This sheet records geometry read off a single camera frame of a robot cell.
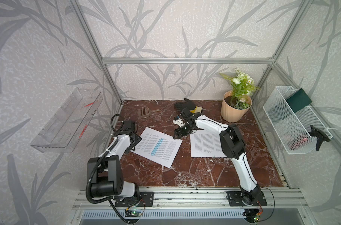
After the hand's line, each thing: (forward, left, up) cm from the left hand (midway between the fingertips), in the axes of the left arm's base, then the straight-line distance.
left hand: (134, 142), depth 90 cm
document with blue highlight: (-1, -15, -5) cm, 16 cm away
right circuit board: (-39, -69, -4) cm, 79 cm away
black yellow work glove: (+38, -37, -4) cm, 54 cm away
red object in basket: (-13, -84, +25) cm, 89 cm away
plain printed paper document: (+2, -48, -5) cm, 48 cm away
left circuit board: (-37, -5, -5) cm, 38 cm away
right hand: (+7, -28, -2) cm, 29 cm away
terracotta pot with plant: (+27, -71, +12) cm, 77 cm away
